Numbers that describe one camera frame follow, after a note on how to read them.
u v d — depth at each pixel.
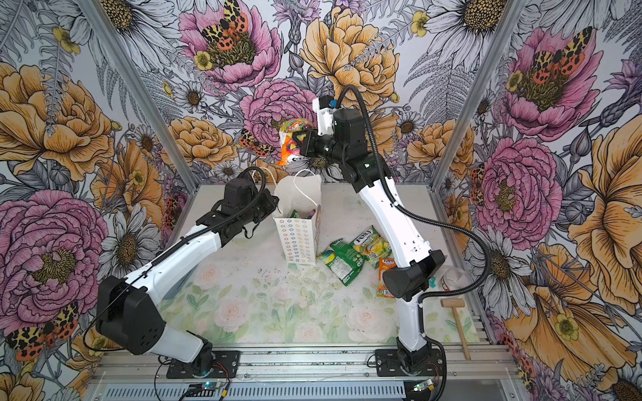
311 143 0.59
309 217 0.97
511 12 0.72
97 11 0.71
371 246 0.97
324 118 0.60
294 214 0.94
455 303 0.85
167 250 1.06
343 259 0.94
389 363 0.74
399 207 0.49
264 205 0.74
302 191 0.76
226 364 0.73
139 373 0.74
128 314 0.42
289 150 0.66
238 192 0.61
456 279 0.92
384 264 0.94
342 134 0.53
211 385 0.71
